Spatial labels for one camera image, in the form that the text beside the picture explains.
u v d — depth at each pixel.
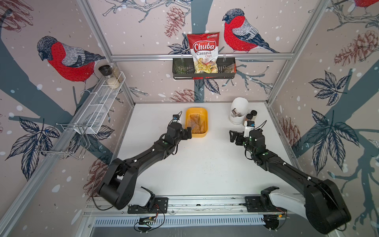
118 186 0.42
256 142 0.64
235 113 1.04
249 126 0.74
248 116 0.99
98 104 0.77
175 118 0.76
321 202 0.41
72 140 0.66
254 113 1.01
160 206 0.73
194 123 1.07
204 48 0.81
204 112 1.12
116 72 0.85
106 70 0.77
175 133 0.67
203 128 1.04
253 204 0.73
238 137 0.77
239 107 1.07
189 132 0.86
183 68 0.92
